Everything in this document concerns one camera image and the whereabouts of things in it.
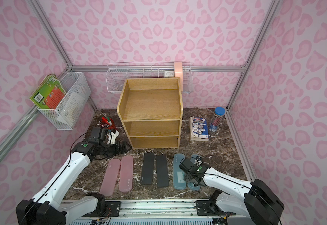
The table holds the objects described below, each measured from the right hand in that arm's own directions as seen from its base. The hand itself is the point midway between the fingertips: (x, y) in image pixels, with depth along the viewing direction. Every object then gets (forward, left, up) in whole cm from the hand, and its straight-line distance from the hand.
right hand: (191, 177), depth 85 cm
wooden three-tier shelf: (+26, +23, +32) cm, 47 cm away
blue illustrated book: (+34, -8, +3) cm, 35 cm away
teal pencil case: (-3, +7, +2) cm, 8 cm away
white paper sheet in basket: (+28, +71, +29) cm, 82 cm away
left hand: (+10, +37, +18) cm, 43 cm away
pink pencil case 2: (+1, +39, +2) cm, 39 cm away
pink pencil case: (-2, +49, +2) cm, 49 cm away
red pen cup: (+33, +58, +10) cm, 68 cm away
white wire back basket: (+58, +50, +34) cm, 84 cm away
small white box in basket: (+55, +14, +36) cm, 67 cm away
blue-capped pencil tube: (+36, -19, +19) cm, 45 cm away
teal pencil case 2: (-5, +1, +2) cm, 6 cm away
